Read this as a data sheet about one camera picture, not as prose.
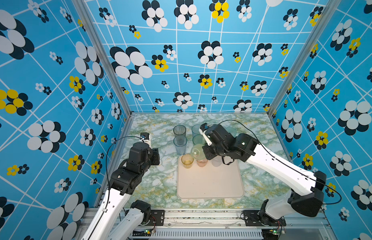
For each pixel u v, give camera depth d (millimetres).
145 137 601
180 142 958
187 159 877
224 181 889
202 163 915
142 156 502
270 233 701
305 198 405
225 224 724
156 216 740
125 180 456
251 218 728
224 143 495
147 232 703
